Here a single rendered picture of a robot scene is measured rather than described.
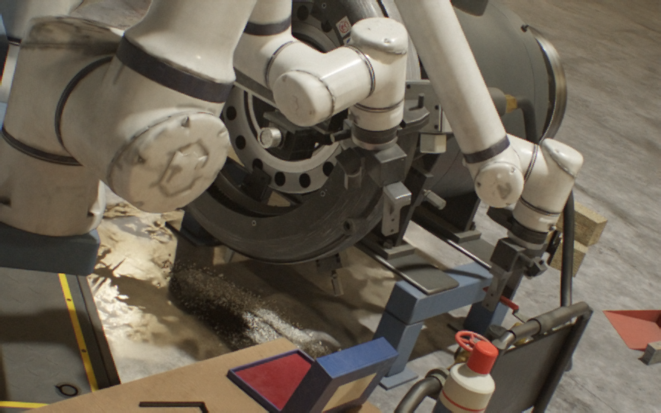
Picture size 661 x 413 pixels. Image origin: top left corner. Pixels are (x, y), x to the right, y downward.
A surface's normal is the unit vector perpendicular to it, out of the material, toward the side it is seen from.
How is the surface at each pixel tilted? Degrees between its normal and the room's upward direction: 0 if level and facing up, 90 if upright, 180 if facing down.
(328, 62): 26
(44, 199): 68
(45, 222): 84
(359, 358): 13
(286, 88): 106
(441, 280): 0
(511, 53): 44
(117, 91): 80
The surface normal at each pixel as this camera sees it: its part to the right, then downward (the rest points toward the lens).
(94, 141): -0.68, 0.11
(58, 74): -0.37, -0.33
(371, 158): -0.89, 0.28
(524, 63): 0.76, -0.20
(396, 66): 0.65, 0.48
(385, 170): 0.46, 0.58
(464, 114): -0.21, 0.39
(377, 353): 0.47, -0.75
